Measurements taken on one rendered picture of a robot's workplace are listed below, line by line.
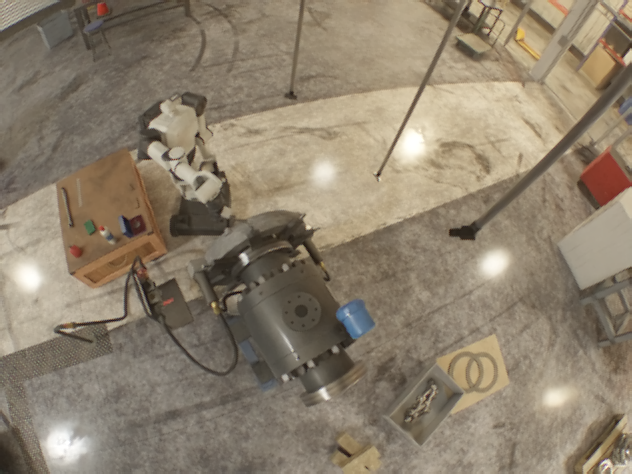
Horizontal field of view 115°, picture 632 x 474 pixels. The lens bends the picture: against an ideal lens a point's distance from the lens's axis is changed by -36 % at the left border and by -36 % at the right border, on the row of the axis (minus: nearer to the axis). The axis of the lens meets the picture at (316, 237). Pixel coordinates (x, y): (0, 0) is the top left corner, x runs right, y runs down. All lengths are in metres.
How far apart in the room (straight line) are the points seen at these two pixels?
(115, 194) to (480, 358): 3.59
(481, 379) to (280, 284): 2.19
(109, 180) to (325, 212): 2.03
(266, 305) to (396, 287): 1.47
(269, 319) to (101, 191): 1.88
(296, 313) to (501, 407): 2.39
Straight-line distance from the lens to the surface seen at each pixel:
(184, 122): 1.84
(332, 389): 1.79
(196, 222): 2.76
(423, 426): 2.92
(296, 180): 3.17
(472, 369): 3.16
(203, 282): 1.88
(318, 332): 1.72
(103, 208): 2.81
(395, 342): 2.79
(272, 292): 1.75
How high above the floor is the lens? 2.57
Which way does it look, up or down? 63 degrees down
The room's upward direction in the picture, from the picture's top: 18 degrees clockwise
